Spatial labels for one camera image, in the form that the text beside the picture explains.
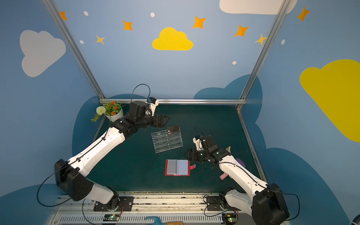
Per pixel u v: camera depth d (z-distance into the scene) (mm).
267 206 396
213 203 743
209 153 634
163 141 957
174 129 959
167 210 733
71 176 395
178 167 876
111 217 708
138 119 585
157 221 691
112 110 995
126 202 751
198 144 731
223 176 825
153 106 679
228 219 715
